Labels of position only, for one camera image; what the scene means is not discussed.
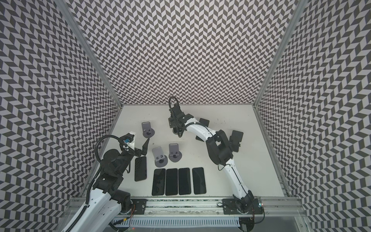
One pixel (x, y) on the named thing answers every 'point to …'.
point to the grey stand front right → (175, 155)
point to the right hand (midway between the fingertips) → (177, 121)
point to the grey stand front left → (161, 160)
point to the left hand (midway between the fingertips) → (139, 136)
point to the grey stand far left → (148, 132)
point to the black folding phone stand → (235, 139)
